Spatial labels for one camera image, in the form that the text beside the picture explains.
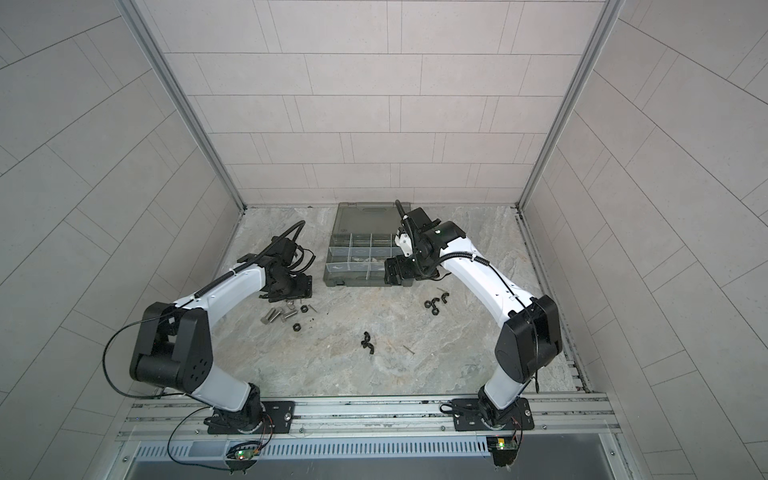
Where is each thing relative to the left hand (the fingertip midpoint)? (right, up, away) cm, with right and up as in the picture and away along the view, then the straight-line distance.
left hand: (309, 287), depth 90 cm
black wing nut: (+38, -5, +1) cm, 38 cm away
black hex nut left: (-2, -11, -5) cm, 12 cm away
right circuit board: (+51, -33, -22) cm, 65 cm away
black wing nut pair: (+18, -14, -7) cm, 24 cm away
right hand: (+27, +5, -11) cm, 30 cm away
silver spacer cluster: (-10, -7, -3) cm, 13 cm away
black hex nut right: (+38, -7, -1) cm, 39 cm away
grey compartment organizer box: (+14, +14, +15) cm, 25 cm away
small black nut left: (-1, -6, -1) cm, 6 cm away
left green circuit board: (-5, -31, -26) cm, 41 cm away
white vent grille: (-13, -33, -22) cm, 42 cm away
